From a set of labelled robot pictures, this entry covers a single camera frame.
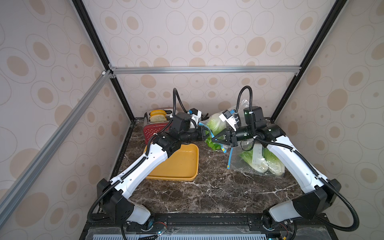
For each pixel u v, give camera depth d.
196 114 0.64
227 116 0.59
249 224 0.73
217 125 0.70
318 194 0.39
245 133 0.59
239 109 0.59
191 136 0.60
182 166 0.97
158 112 0.92
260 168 0.86
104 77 0.84
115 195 0.39
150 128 0.91
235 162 0.97
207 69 0.91
